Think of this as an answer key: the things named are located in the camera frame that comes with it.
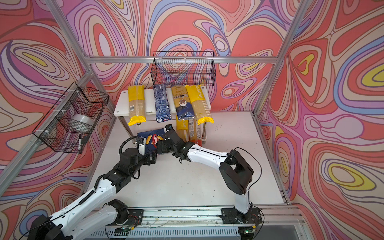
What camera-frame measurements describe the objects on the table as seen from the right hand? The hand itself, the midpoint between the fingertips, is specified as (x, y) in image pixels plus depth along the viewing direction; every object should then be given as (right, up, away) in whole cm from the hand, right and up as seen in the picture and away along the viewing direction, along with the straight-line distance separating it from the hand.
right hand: (163, 146), depth 85 cm
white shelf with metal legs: (-19, +21, -11) cm, 30 cm away
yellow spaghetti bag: (+10, +11, +15) cm, 21 cm away
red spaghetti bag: (+19, +8, +10) cm, 23 cm away
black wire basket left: (-42, +13, -16) cm, 46 cm away
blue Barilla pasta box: (-6, +5, -1) cm, 8 cm away
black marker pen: (-38, +2, -14) cm, 41 cm away
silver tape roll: (-37, +16, -12) cm, 42 cm away
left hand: (-5, 0, -4) cm, 7 cm away
